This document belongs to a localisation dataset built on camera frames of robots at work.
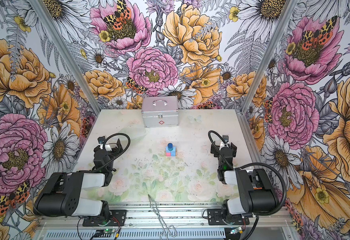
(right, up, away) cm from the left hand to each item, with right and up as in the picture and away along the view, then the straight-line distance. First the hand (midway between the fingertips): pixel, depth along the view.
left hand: (112, 144), depth 91 cm
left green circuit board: (+5, -40, -18) cm, 44 cm away
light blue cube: (+33, -4, +2) cm, 33 cm away
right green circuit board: (+67, -38, -19) cm, 80 cm away
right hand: (+66, -1, +2) cm, 66 cm away
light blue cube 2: (+37, -3, +2) cm, 37 cm away
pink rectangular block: (+33, -6, +4) cm, 34 cm away
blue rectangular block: (+36, -6, +4) cm, 37 cm away
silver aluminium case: (+27, +21, +13) cm, 37 cm away
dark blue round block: (+35, 0, -1) cm, 35 cm away
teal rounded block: (+35, -3, +1) cm, 35 cm away
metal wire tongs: (+34, -38, -20) cm, 55 cm away
